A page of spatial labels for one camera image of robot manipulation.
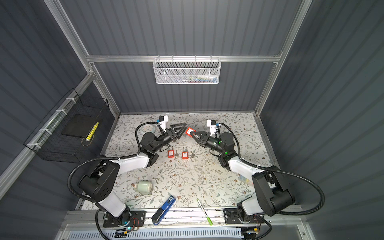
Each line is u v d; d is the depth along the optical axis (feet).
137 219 2.38
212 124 2.43
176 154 3.16
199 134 2.45
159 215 2.32
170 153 3.14
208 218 2.42
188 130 2.48
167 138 2.37
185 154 3.15
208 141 2.31
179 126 2.39
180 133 2.28
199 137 2.46
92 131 2.42
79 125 2.59
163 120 2.47
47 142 2.08
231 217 2.41
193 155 3.16
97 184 1.51
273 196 1.42
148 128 3.55
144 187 2.50
